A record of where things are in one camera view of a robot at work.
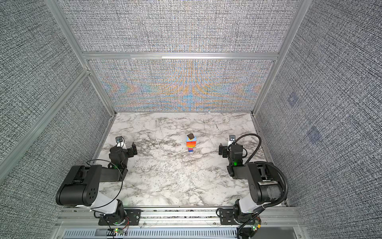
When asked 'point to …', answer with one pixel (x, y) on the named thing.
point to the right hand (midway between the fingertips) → (230, 142)
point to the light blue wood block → (194, 139)
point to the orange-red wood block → (190, 145)
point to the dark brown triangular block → (190, 136)
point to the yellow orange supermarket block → (190, 147)
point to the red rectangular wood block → (191, 143)
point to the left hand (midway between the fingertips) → (125, 144)
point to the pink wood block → (190, 149)
